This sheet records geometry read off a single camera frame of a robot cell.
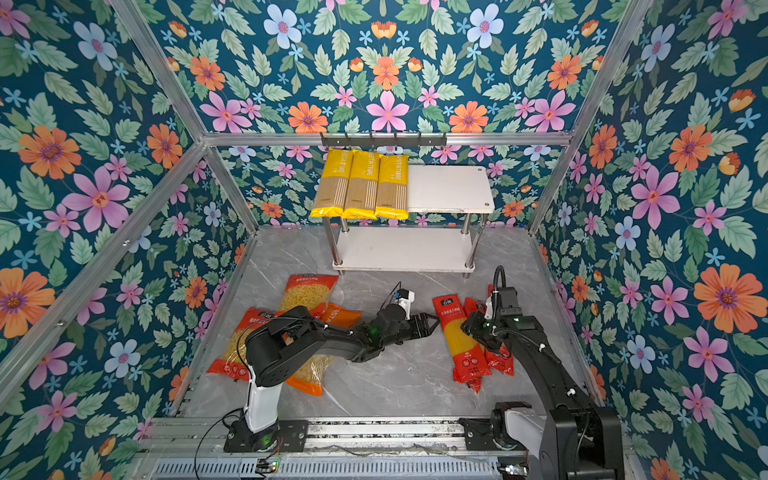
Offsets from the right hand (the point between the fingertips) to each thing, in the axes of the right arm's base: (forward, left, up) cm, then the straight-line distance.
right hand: (467, 327), depth 85 cm
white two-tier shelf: (+31, +10, +26) cm, 42 cm away
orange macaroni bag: (-13, +44, -3) cm, 46 cm away
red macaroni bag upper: (+14, +48, -2) cm, 50 cm away
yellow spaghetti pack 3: (+27, +21, +30) cm, 45 cm away
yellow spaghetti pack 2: (+22, +29, +29) cm, 47 cm away
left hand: (+2, +8, +2) cm, 8 cm away
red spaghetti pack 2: (+10, -3, -5) cm, 12 cm away
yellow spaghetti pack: (+24, +38, +30) cm, 53 cm away
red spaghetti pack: (-9, 0, -2) cm, 9 cm away
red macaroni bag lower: (-8, +66, -3) cm, 67 cm away
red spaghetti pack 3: (-8, -10, -5) cm, 14 cm away
